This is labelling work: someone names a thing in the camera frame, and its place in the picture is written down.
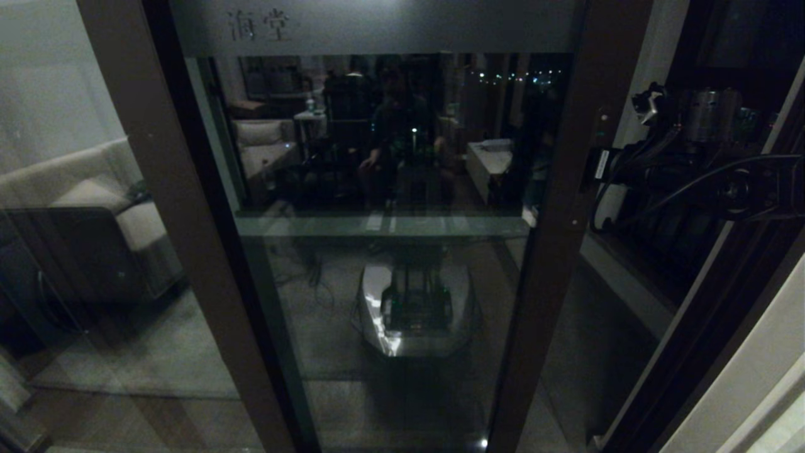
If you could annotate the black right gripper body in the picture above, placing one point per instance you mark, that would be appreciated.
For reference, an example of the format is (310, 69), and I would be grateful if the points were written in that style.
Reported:
(685, 163)

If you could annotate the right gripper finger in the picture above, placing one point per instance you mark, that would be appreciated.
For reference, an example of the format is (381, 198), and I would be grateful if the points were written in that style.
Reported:
(602, 165)

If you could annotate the brown framed glass sliding door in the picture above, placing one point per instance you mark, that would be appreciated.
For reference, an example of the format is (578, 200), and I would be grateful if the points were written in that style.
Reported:
(547, 283)

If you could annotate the brown framed fixed glass panel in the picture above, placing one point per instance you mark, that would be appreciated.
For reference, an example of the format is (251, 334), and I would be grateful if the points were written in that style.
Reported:
(163, 157)

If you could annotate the small dark cloth item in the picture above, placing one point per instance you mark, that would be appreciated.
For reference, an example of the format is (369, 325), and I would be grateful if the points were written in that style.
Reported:
(141, 190)

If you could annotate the beige sofa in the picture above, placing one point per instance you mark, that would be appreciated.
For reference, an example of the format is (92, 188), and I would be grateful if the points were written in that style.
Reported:
(144, 233)

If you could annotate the grey rug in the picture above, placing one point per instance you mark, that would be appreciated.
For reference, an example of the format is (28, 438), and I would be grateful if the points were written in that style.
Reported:
(144, 352)

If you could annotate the beige sofa cushion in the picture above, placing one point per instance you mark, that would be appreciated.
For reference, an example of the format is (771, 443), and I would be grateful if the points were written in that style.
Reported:
(91, 195)

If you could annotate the dark outer door frame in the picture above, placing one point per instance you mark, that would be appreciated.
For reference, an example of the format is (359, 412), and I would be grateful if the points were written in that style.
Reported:
(723, 340)

